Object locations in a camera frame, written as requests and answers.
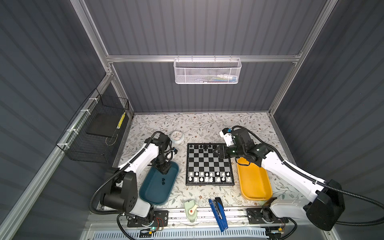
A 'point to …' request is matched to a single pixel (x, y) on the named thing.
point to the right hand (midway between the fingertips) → (217, 152)
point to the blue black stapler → (218, 209)
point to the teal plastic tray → (157, 187)
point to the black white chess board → (204, 167)
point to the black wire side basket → (91, 134)
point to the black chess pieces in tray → (163, 179)
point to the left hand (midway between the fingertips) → (162, 169)
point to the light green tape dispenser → (191, 210)
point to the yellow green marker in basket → (121, 121)
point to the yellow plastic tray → (254, 181)
